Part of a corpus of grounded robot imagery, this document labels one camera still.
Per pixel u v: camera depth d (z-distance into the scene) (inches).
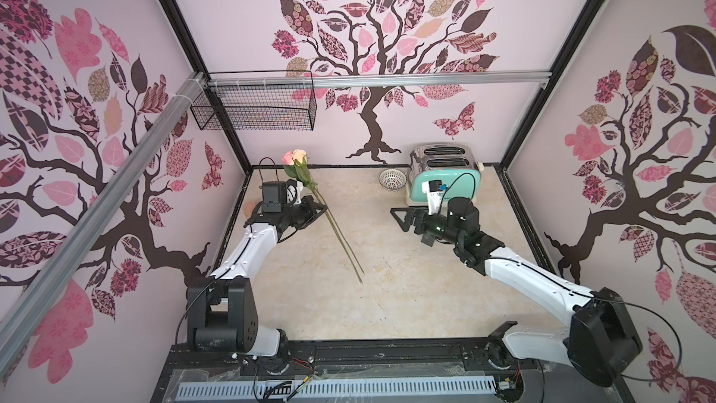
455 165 38.6
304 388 27.4
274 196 26.4
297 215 29.1
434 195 27.5
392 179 44.8
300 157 34.0
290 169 34.7
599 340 15.9
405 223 27.4
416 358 29.3
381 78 36.3
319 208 32.8
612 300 16.6
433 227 27.2
